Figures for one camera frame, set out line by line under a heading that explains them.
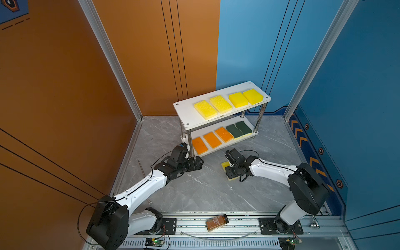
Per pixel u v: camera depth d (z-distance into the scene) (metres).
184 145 0.77
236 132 1.00
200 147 0.95
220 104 0.76
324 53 0.84
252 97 0.81
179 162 0.66
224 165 0.92
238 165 0.72
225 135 0.99
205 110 0.74
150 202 0.81
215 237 0.72
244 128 1.03
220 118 0.74
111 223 0.40
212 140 0.98
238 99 0.80
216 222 0.71
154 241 0.71
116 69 0.91
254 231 0.72
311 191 0.45
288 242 0.71
